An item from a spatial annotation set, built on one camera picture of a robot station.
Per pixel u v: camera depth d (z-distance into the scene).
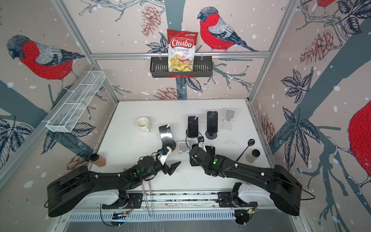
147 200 0.76
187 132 0.95
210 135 0.97
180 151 0.88
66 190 0.42
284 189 0.41
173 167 0.71
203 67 1.07
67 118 0.71
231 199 0.65
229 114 1.01
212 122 0.92
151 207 0.71
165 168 0.70
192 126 0.94
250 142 0.95
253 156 0.81
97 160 0.80
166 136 0.87
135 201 0.73
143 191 0.75
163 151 0.68
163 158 0.70
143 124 0.97
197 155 0.60
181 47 0.83
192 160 0.63
